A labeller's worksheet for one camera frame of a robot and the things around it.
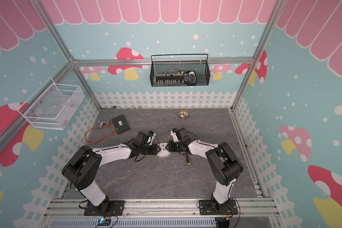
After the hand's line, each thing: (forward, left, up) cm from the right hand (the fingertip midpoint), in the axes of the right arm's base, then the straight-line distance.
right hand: (167, 147), depth 93 cm
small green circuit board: (-40, +33, -7) cm, 52 cm away
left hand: (-2, +6, -2) cm, 6 cm away
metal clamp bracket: (+23, +50, -2) cm, 55 cm away
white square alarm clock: (-3, +2, -2) cm, 4 cm away
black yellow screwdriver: (-8, -14, -3) cm, 16 cm away
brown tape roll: (+32, -12, -4) cm, 34 cm away
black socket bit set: (+32, -3, +30) cm, 44 cm away
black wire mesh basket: (+39, -21, +30) cm, 53 cm away
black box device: (+21, +36, -2) cm, 42 cm away
